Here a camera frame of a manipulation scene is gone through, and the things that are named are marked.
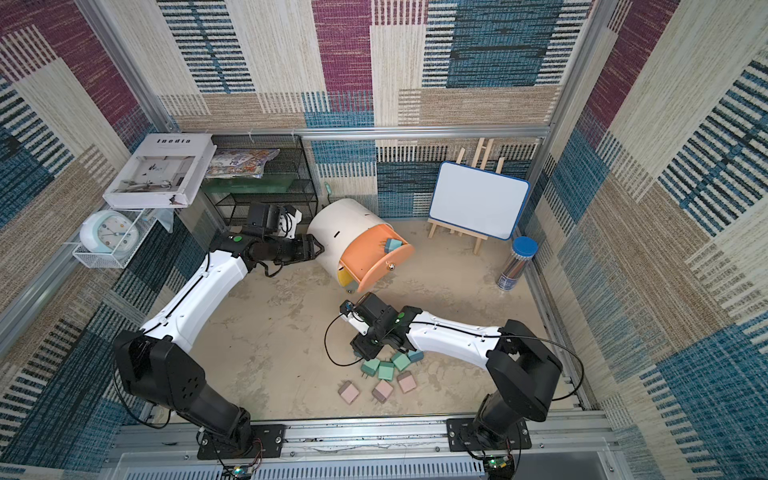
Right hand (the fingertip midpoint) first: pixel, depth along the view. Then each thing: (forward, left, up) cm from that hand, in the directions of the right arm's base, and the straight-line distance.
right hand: (361, 336), depth 84 cm
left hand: (+18, +12, +17) cm, 27 cm away
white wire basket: (+19, +52, +28) cm, 62 cm away
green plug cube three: (-7, -7, -6) cm, 12 cm away
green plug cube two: (-7, -2, -5) cm, 9 cm away
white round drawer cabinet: (+28, +7, +16) cm, 33 cm away
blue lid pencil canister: (+21, -47, +12) cm, 52 cm away
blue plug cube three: (-4, -15, -6) cm, 16 cm away
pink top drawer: (+16, -2, +12) cm, 20 cm away
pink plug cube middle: (-13, -6, -5) cm, 15 cm away
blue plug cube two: (+22, -9, +13) cm, 27 cm away
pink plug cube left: (-13, +3, -5) cm, 14 cm away
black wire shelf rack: (+52, +28, +15) cm, 61 cm away
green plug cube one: (-5, -11, -6) cm, 13 cm away
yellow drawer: (+14, +5, +8) cm, 17 cm away
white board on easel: (+40, -36, +12) cm, 56 cm away
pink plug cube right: (-10, -12, -6) cm, 17 cm away
